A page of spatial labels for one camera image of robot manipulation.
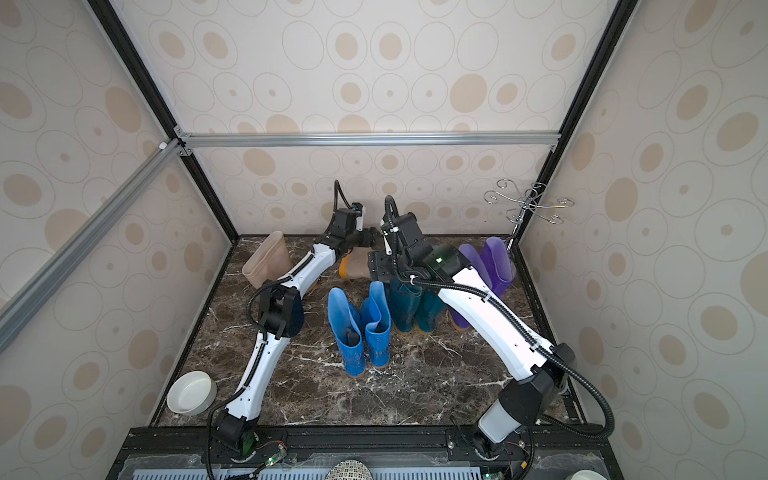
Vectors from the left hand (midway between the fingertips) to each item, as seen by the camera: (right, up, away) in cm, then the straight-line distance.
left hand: (378, 227), depth 105 cm
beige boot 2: (-8, -13, 0) cm, 15 cm away
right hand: (+5, -12, -31) cm, 34 cm away
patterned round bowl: (-5, -60, -37) cm, 71 cm away
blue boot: (-8, -29, -23) cm, 38 cm away
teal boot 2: (+15, -26, -22) cm, 37 cm away
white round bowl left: (-50, -48, -25) cm, 73 cm away
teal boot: (+8, -22, -29) cm, 37 cm away
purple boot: (+35, -13, -23) cm, 43 cm away
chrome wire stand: (+43, +5, -20) cm, 48 cm away
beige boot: (-28, -12, -24) cm, 39 cm away
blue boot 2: (+1, -28, -34) cm, 44 cm away
